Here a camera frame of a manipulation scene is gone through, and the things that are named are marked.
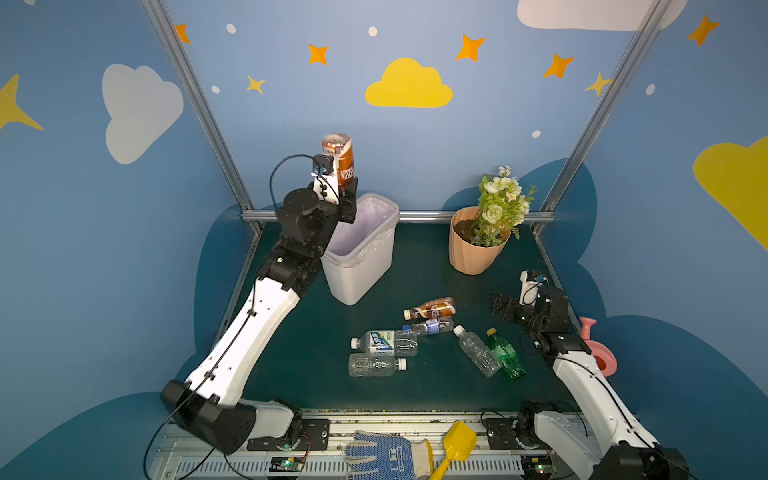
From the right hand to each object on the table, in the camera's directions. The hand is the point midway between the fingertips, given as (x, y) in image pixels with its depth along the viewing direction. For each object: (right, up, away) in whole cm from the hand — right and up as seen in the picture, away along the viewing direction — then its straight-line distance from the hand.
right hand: (509, 293), depth 84 cm
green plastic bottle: (0, -18, +1) cm, 18 cm away
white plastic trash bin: (-47, +2, +6) cm, 47 cm away
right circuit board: (+2, -41, -13) cm, 42 cm away
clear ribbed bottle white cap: (-9, -17, 0) cm, 19 cm away
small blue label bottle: (-22, -10, +4) cm, 24 cm away
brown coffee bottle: (-19, -6, +9) cm, 22 cm away
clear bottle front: (-39, -19, -4) cm, 43 cm away
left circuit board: (-60, -40, -13) cm, 73 cm away
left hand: (-44, +28, -21) cm, 56 cm away
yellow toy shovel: (-17, -36, -12) cm, 41 cm away
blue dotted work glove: (-33, -38, -13) cm, 52 cm away
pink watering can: (+21, -15, -7) cm, 27 cm away
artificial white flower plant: (0, +26, +6) cm, 26 cm away
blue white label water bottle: (-31, -14, 0) cm, 34 cm away
